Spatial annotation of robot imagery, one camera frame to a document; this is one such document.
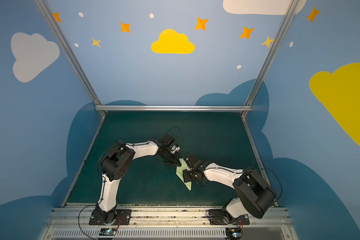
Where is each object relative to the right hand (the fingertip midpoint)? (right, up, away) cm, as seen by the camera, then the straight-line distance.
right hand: (185, 175), depth 88 cm
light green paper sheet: (-4, +1, +2) cm, 4 cm away
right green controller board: (+23, -23, -16) cm, 36 cm away
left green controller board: (-38, -22, -16) cm, 47 cm away
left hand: (-2, +5, +4) cm, 7 cm away
